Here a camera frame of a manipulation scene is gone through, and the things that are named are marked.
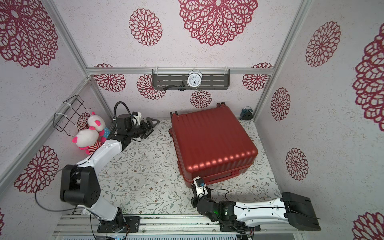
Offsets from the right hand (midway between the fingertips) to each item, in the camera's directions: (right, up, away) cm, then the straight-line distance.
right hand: (190, 187), depth 76 cm
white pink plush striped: (-57, +24, +9) cm, 63 cm away
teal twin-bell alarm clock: (+44, +43, +41) cm, 74 cm away
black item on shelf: (-6, +57, +18) cm, 60 cm away
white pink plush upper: (-58, +34, +16) cm, 69 cm away
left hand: (-19, +33, +9) cm, 39 cm away
